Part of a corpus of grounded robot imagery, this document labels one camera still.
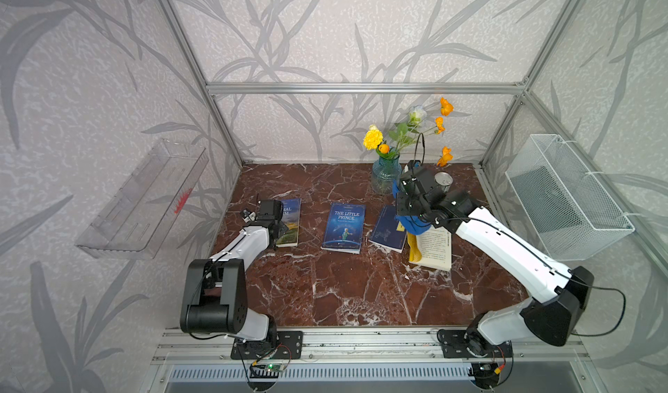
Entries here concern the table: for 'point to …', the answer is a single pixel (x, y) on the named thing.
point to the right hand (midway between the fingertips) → (401, 196)
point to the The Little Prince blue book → (344, 228)
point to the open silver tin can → (444, 180)
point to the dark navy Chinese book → (385, 233)
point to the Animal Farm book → (291, 208)
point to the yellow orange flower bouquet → (401, 134)
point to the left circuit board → (268, 370)
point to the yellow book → (432, 249)
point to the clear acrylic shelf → (135, 221)
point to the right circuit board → (486, 375)
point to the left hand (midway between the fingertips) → (270, 233)
